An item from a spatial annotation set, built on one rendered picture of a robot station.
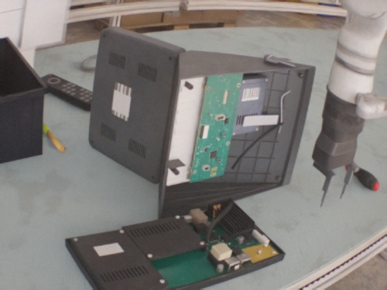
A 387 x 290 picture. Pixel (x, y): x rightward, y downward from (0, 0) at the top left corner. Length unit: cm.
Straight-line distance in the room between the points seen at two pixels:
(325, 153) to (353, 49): 17
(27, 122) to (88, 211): 18
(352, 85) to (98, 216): 40
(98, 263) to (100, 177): 23
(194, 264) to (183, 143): 16
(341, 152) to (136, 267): 35
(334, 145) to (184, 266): 28
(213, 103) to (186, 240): 18
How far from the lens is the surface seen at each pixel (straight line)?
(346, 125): 78
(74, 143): 92
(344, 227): 84
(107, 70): 84
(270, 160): 87
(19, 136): 85
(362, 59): 75
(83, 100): 102
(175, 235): 71
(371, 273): 243
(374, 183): 95
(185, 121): 73
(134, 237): 69
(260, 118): 80
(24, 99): 82
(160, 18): 452
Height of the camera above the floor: 146
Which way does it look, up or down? 29 degrees down
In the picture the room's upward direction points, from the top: 10 degrees clockwise
